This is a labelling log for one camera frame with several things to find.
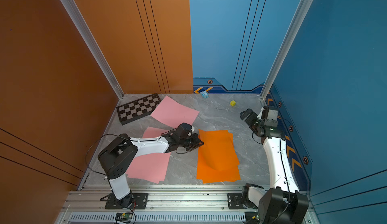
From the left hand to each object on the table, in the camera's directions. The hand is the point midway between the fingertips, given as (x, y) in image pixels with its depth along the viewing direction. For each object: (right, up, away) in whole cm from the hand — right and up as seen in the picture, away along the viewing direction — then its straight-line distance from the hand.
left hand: (206, 141), depth 86 cm
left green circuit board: (-40, -33, -15) cm, 55 cm away
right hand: (+21, +14, -6) cm, 26 cm away
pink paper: (-24, +16, +26) cm, 39 cm away
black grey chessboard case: (-49, +18, +20) cm, 56 cm away
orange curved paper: (+7, -6, +1) cm, 9 cm away
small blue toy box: (0, +31, +34) cm, 46 cm away
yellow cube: (+21, +23, +26) cm, 41 cm away
